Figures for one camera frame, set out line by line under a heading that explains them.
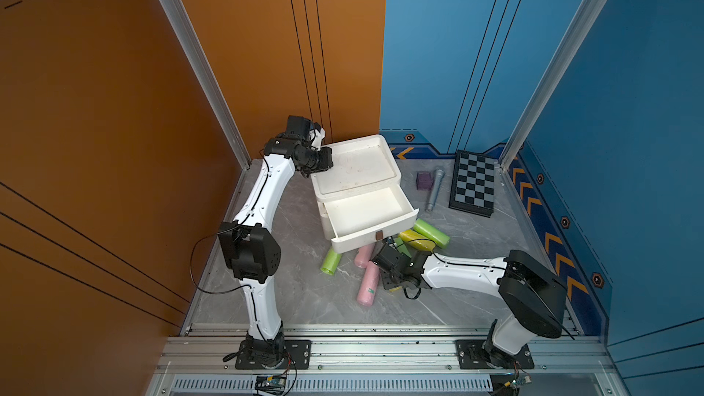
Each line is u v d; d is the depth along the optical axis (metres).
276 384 0.71
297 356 0.74
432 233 0.95
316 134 0.80
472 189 1.06
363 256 0.88
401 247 0.91
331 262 0.87
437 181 1.11
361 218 0.84
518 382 0.69
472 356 0.72
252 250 0.50
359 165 0.87
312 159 0.73
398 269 0.66
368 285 0.82
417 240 0.92
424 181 1.08
